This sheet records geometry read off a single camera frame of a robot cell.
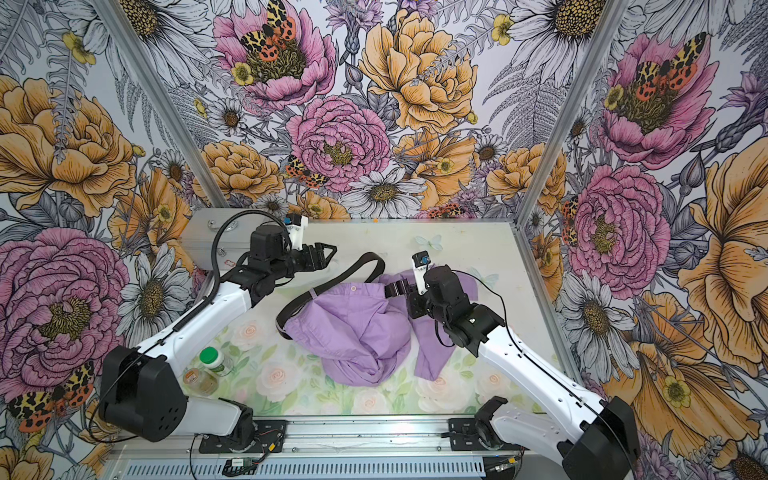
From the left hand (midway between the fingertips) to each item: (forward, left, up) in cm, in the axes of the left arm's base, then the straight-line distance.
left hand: (327, 258), depth 83 cm
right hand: (-11, -22, -2) cm, 25 cm away
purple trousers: (-16, -10, -15) cm, 24 cm away
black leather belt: (-13, +9, -6) cm, 17 cm away
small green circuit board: (-44, +20, -24) cm, 54 cm away
